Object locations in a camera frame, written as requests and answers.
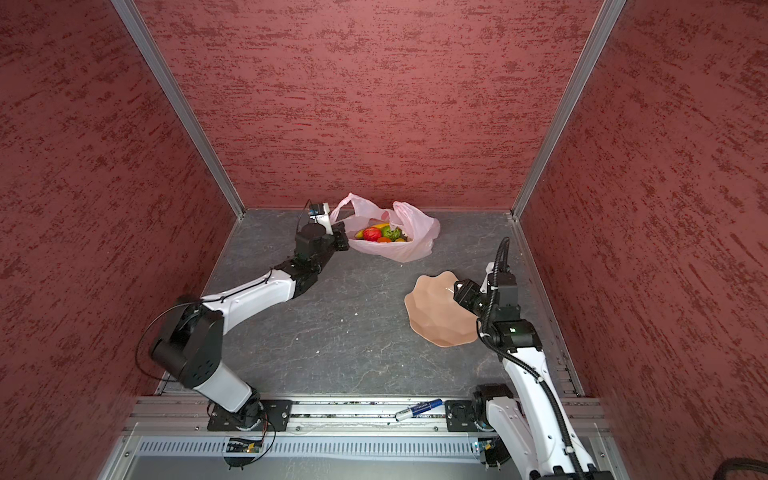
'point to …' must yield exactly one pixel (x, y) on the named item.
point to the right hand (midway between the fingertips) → (456, 292)
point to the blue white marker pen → (412, 411)
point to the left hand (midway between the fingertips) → (345, 228)
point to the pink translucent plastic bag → (351, 214)
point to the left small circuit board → (243, 447)
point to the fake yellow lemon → (360, 234)
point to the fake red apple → (372, 234)
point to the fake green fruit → (393, 234)
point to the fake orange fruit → (384, 240)
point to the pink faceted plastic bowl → (436, 315)
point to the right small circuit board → (495, 452)
